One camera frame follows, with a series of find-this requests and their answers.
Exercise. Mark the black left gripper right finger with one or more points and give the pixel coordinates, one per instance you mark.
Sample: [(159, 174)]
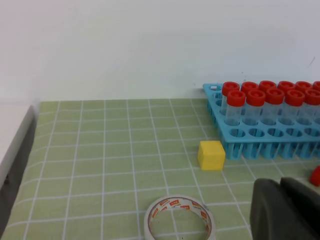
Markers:
[(305, 200)]

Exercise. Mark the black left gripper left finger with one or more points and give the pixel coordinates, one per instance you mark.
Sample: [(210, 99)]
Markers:
[(274, 217)]

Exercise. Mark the red capped clear tube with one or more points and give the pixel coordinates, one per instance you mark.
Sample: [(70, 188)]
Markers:
[(315, 177)]

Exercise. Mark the blue test tube rack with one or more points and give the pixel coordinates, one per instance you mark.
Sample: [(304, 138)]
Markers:
[(268, 141)]

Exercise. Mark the front row tube five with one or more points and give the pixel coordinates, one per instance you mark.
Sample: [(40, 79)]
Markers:
[(309, 109)]

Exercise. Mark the row tube five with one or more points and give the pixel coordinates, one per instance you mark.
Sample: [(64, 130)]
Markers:
[(309, 109), (302, 86)]

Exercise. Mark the front row tube four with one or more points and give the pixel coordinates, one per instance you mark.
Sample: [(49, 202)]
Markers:
[(293, 101)]

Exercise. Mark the row tube four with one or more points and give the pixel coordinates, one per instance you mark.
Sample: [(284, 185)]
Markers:
[(293, 101), (286, 86)]

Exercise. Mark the front row tube three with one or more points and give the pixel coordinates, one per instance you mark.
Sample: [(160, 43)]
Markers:
[(273, 102)]

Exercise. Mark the row tube three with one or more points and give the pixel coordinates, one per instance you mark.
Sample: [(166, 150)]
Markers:
[(273, 102), (266, 84)]

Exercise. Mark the back row tube six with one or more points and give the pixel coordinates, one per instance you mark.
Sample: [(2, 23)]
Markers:
[(316, 85)]

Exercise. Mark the back row tube five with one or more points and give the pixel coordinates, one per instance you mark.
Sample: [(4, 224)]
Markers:
[(302, 86)]

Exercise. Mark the front row tube two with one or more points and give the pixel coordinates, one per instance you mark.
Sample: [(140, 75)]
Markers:
[(255, 100)]

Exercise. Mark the row tube two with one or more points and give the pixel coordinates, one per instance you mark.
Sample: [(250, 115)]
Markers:
[(255, 100), (248, 86)]

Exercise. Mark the back row tube four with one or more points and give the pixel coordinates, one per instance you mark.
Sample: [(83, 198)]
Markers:
[(286, 86)]

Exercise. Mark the back row tube three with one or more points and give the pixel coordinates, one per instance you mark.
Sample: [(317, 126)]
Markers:
[(266, 84)]

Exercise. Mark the front row tube one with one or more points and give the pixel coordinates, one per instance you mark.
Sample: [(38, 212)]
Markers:
[(235, 102)]

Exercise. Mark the row tube one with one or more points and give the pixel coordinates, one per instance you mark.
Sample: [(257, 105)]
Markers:
[(226, 88), (235, 102)]

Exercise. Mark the back row tube two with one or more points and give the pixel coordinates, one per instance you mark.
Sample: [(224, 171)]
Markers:
[(248, 86)]

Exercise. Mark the back row tube one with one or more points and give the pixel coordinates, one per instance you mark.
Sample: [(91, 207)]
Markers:
[(226, 88)]

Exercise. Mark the left tape roll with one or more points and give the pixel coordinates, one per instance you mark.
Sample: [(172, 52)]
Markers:
[(161, 211)]

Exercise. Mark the yellow cube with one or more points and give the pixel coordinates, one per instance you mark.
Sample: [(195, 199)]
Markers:
[(211, 155)]

